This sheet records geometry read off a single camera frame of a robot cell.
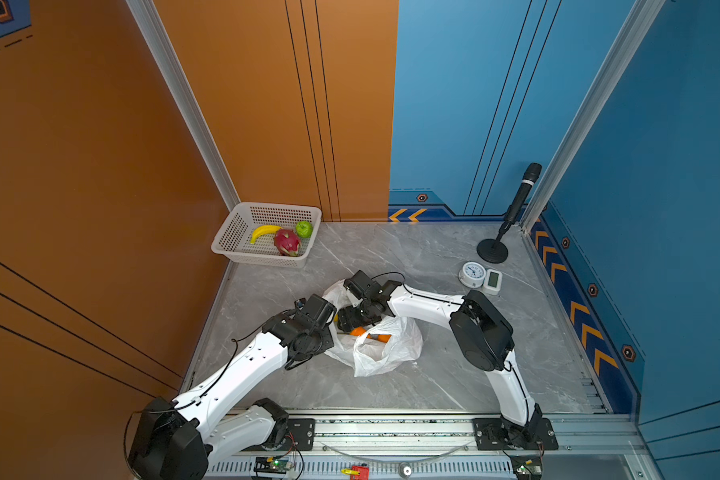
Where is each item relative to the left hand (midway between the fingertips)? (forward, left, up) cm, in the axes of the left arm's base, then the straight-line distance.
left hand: (326, 339), depth 82 cm
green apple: (+43, +13, 0) cm, 45 cm away
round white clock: (+24, -46, -3) cm, 52 cm away
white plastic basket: (+39, +39, -3) cm, 55 cm away
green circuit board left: (-28, +11, -9) cm, 31 cm away
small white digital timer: (+23, -53, -4) cm, 58 cm away
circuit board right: (-27, -50, -9) cm, 58 cm away
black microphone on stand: (+38, -58, -5) cm, 69 cm away
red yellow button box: (-29, -10, -5) cm, 31 cm away
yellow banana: (+45, +29, -3) cm, 54 cm away
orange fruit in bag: (+2, -9, +1) cm, 9 cm away
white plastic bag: (-9, -10, +12) cm, 18 cm away
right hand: (+8, -5, -6) cm, 11 cm away
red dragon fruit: (+36, +18, 0) cm, 40 cm away
